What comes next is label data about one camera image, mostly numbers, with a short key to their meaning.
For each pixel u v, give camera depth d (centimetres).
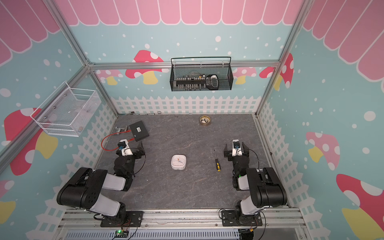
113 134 110
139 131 108
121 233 73
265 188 45
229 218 73
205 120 116
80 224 74
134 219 74
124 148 74
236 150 74
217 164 92
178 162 92
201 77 92
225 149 83
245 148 81
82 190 45
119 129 109
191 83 89
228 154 81
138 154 81
